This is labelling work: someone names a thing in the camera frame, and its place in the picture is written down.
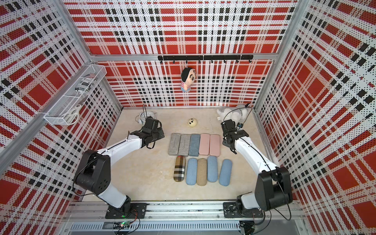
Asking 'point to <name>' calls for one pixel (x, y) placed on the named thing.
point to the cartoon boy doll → (188, 76)
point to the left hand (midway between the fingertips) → (163, 132)
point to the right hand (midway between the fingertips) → (234, 142)
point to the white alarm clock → (144, 115)
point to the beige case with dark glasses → (179, 171)
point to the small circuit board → (123, 225)
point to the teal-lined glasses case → (184, 145)
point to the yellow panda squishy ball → (192, 122)
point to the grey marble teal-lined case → (175, 143)
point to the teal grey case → (194, 145)
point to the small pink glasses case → (215, 147)
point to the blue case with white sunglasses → (191, 171)
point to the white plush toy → (236, 116)
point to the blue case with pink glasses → (212, 169)
